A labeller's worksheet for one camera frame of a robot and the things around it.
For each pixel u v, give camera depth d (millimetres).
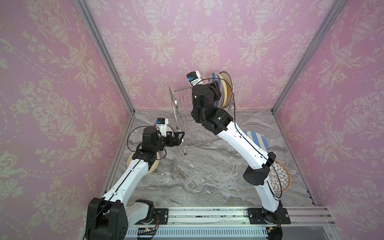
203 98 458
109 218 395
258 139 1036
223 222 730
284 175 853
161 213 760
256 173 492
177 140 714
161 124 704
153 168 877
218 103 795
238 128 500
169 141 711
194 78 539
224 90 716
